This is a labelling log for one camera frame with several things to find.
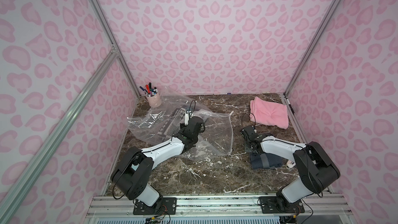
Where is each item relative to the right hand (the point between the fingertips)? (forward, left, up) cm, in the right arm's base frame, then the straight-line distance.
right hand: (251, 146), depth 93 cm
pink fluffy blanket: (+22, -16, +3) cm, 28 cm away
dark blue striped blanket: (-11, -5, +6) cm, 13 cm away
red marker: (+32, +66, +17) cm, 76 cm away
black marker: (+36, +66, +17) cm, 77 cm away
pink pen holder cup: (+28, +63, +9) cm, 70 cm away
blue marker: (+32, +69, +17) cm, 78 cm away
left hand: (+10, +36, +16) cm, 40 cm away
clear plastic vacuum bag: (+12, +56, +6) cm, 58 cm away
